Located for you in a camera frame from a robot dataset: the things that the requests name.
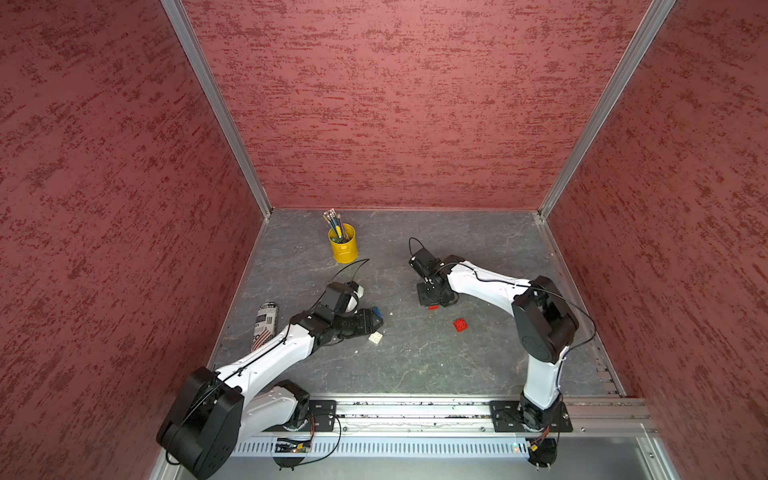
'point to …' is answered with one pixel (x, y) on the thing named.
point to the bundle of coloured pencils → (337, 226)
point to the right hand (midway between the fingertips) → (431, 303)
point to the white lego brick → (375, 337)
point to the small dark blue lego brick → (377, 311)
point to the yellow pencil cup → (345, 249)
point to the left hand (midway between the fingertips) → (374, 329)
